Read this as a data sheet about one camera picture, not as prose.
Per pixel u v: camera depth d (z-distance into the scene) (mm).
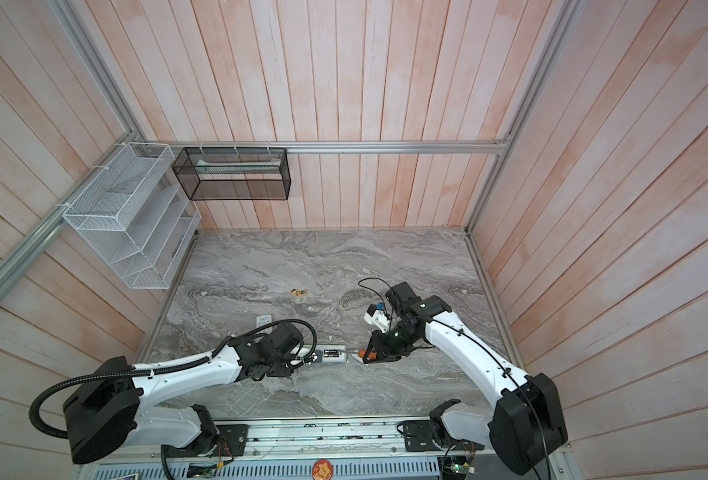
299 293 1008
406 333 648
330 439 747
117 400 414
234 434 748
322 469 698
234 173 1058
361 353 754
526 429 397
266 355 639
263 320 928
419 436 728
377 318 744
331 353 858
